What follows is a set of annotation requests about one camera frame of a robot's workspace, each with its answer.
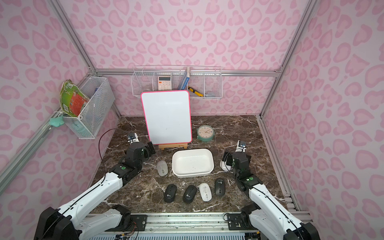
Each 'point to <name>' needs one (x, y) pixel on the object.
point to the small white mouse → (205, 192)
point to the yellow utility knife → (195, 91)
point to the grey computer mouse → (162, 168)
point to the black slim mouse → (189, 194)
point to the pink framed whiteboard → (168, 116)
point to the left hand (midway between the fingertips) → (144, 142)
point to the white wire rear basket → (201, 82)
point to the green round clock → (205, 133)
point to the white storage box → (192, 162)
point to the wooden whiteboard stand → (173, 146)
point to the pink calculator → (164, 83)
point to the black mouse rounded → (220, 187)
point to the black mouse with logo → (170, 193)
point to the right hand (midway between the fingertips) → (233, 150)
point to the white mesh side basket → (88, 124)
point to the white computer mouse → (224, 167)
